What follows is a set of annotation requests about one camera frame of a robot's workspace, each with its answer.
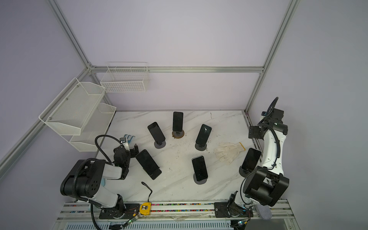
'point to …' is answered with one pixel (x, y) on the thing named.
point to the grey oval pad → (264, 211)
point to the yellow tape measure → (145, 208)
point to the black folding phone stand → (154, 172)
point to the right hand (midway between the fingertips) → (258, 132)
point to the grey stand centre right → (200, 147)
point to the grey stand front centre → (200, 182)
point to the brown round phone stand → (178, 134)
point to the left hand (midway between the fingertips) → (128, 146)
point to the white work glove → (228, 152)
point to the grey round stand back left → (159, 146)
